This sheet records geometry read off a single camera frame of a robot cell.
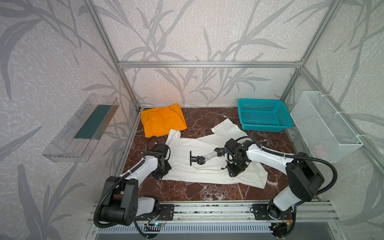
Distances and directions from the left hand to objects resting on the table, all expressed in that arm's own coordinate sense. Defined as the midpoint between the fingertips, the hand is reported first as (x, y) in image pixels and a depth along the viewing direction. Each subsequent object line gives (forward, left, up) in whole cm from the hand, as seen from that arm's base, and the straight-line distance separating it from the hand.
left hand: (168, 167), depth 88 cm
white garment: (+6, -20, -1) cm, 21 cm away
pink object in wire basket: (+2, -79, +20) cm, 81 cm away
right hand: (-2, -37, +2) cm, 37 cm away
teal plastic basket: (+42, -69, -1) cm, 81 cm away
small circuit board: (-28, 0, 0) cm, 28 cm away
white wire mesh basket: (+3, -74, +33) cm, 81 cm away
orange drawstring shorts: (+32, +10, +3) cm, 33 cm away
